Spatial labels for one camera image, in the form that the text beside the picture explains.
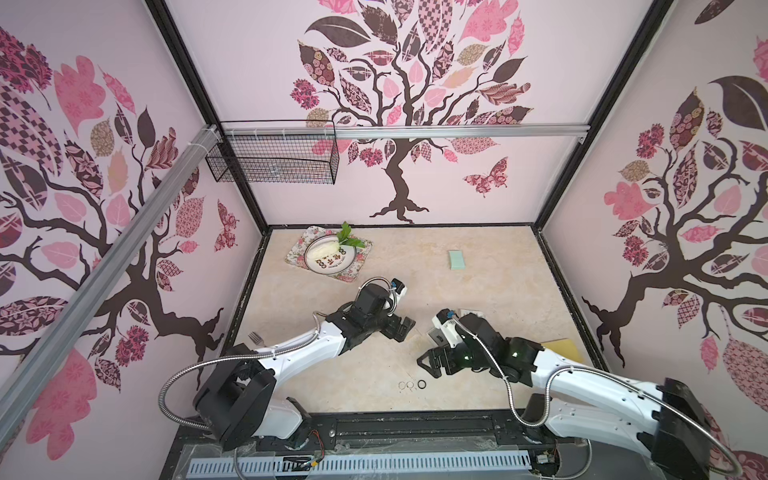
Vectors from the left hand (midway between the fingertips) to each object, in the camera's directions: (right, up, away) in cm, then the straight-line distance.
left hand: (401, 320), depth 84 cm
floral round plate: (-27, +19, +25) cm, 41 cm away
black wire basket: (-40, +53, +11) cm, 67 cm away
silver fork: (-44, -7, +5) cm, 45 cm away
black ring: (+5, -17, -3) cm, 18 cm away
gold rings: (+2, -17, -3) cm, 18 cm away
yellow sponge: (+50, -9, +3) cm, 51 cm away
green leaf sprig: (-21, +25, +29) cm, 44 cm away
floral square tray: (-39, +20, +26) cm, 51 cm away
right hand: (+7, -7, -8) cm, 13 cm away
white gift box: (+21, 0, +10) cm, 23 cm away
